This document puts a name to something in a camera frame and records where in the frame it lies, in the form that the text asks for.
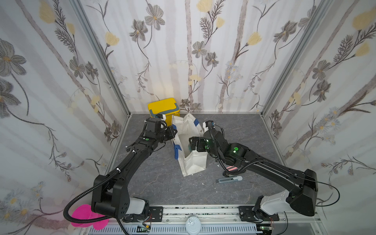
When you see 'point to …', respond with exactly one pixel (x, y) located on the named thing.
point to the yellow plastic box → (168, 107)
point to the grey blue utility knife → (230, 179)
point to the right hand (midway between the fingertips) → (198, 138)
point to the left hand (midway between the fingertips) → (179, 129)
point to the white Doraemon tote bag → (191, 162)
